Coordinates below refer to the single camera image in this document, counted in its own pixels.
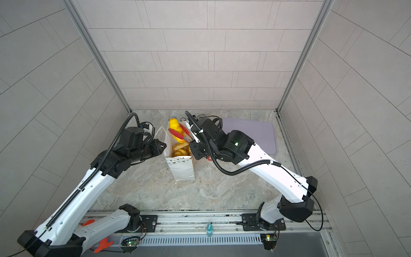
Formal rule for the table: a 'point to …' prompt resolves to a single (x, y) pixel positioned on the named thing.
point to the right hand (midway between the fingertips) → (192, 146)
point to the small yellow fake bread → (174, 125)
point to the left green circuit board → (132, 242)
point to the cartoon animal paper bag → (182, 167)
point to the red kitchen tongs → (185, 135)
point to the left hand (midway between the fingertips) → (170, 144)
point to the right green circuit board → (268, 239)
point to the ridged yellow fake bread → (185, 151)
